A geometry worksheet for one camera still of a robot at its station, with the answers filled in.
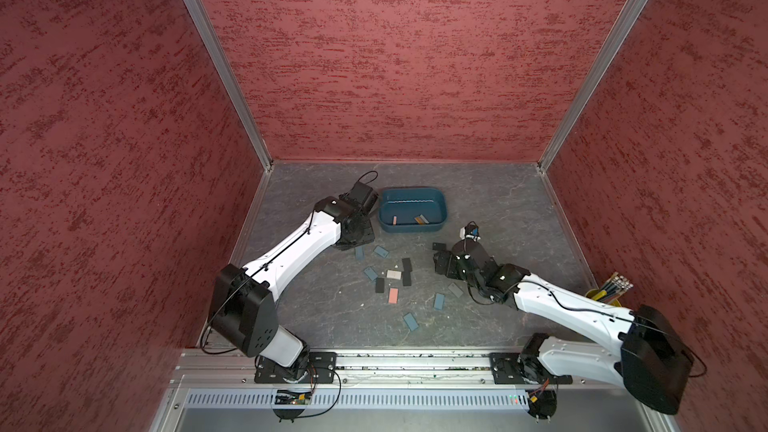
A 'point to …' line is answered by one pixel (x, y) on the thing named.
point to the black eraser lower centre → (406, 278)
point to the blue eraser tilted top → (381, 251)
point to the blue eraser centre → (372, 275)
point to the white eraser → (392, 274)
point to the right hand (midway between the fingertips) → (447, 267)
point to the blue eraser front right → (439, 301)
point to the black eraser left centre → (379, 287)
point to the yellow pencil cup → (590, 294)
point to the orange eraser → (419, 220)
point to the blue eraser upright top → (360, 253)
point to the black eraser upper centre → (407, 266)
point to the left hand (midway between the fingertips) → (362, 242)
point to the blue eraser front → (411, 321)
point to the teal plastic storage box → (412, 209)
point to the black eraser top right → (439, 246)
